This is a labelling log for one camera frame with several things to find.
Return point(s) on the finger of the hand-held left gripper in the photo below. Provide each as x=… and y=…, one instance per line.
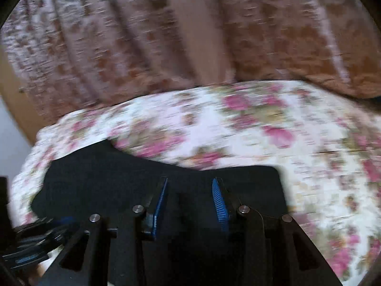
x=29, y=257
x=44, y=228

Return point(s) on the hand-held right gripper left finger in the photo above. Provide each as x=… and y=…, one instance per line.
x=160, y=205

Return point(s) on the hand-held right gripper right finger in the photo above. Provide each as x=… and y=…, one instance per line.
x=221, y=208

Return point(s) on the black pants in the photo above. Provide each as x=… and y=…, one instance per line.
x=95, y=181

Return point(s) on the floral bed sheet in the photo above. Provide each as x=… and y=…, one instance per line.
x=253, y=131

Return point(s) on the wooden door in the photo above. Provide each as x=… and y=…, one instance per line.
x=15, y=101

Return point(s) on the brown floral curtain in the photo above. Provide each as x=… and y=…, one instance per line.
x=104, y=50

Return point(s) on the plain pink curtain strip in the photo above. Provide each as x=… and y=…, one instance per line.
x=196, y=29

